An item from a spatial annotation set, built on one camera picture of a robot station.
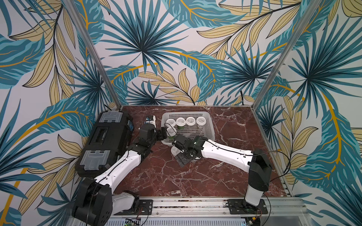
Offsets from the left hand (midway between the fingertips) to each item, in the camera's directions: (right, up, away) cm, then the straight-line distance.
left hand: (160, 129), depth 84 cm
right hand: (+14, -15, -2) cm, 21 cm away
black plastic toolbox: (-30, -5, 0) cm, 31 cm away
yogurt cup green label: (+12, +3, +14) cm, 19 cm away
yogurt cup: (+5, -3, +11) cm, 13 cm away
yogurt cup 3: (+26, +5, +17) cm, 31 cm away
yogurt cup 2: (+19, +5, +17) cm, 26 cm away
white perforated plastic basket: (+31, -3, +19) cm, 37 cm away
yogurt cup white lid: (+4, +4, +16) cm, 17 cm away
